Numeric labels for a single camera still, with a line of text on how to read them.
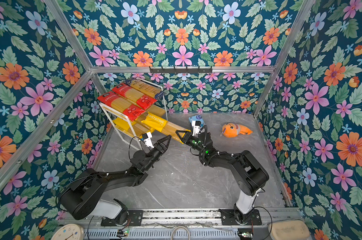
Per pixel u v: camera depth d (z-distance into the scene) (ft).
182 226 2.31
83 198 1.42
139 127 2.91
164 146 2.34
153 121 2.81
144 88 2.78
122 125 2.97
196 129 2.57
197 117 3.63
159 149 2.31
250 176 1.63
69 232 2.22
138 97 2.60
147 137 2.41
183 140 2.52
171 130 2.73
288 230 2.18
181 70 3.03
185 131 2.59
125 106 2.51
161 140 2.41
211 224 2.38
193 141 2.47
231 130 3.23
